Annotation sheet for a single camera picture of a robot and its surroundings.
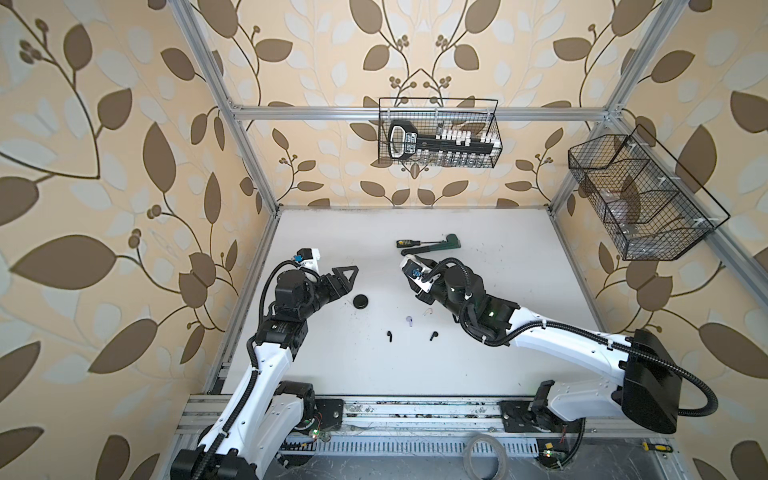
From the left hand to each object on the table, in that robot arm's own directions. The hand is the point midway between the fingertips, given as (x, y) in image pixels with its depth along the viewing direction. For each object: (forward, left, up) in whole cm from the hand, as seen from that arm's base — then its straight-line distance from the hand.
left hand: (351, 270), depth 76 cm
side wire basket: (+13, -75, +13) cm, 77 cm away
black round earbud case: (+2, 0, -22) cm, 22 cm away
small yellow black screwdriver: (-33, -75, -21) cm, 85 cm away
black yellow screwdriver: (+26, -16, -21) cm, 37 cm away
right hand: (+1, -17, +2) cm, 17 cm away
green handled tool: (+28, -31, -22) cm, 48 cm away
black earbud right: (-7, -24, -23) cm, 34 cm away
